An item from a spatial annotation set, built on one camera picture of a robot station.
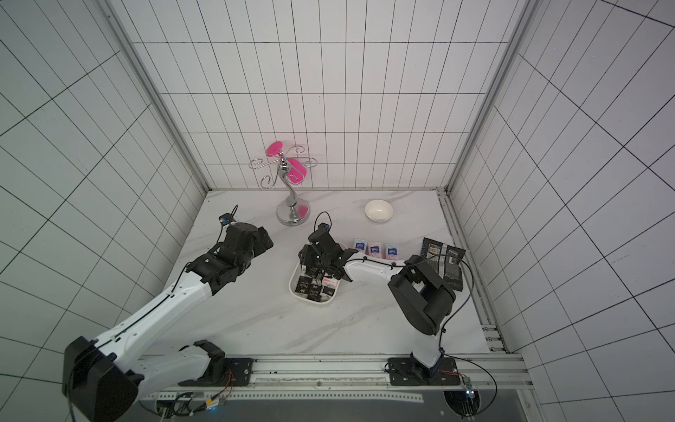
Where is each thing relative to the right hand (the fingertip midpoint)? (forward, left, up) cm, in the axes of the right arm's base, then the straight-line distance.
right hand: (293, 258), depth 88 cm
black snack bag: (+11, -50, -8) cm, 52 cm away
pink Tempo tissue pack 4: (-7, -13, -3) cm, 15 cm away
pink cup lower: (+23, 0, +19) cm, 30 cm away
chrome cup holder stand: (+26, +7, -6) cm, 28 cm away
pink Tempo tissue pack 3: (+8, -35, -6) cm, 36 cm away
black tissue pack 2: (-9, -13, -5) cm, 16 cm away
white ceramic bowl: (+28, -31, -6) cm, 42 cm away
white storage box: (-7, -7, -6) cm, 12 cm away
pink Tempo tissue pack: (+11, -23, -6) cm, 26 cm away
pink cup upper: (+34, +11, +21) cm, 41 cm away
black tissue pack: (-6, -4, -6) cm, 9 cm away
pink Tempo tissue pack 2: (+9, -29, -6) cm, 31 cm away
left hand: (0, +11, +9) cm, 14 cm away
